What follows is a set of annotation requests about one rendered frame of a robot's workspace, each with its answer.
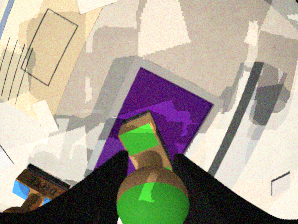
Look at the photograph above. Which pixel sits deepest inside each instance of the blue and brown rubber stamp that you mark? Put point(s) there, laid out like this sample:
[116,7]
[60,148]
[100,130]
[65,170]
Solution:
[36,187]

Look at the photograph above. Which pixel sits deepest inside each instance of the white rectangular card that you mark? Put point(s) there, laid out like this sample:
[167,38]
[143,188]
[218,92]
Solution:
[40,42]

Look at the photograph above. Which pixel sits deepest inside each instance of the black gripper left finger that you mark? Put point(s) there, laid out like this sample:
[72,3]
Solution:
[92,201]

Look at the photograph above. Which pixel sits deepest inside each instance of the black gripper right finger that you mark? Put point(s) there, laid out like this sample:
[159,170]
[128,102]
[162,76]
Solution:
[211,202]

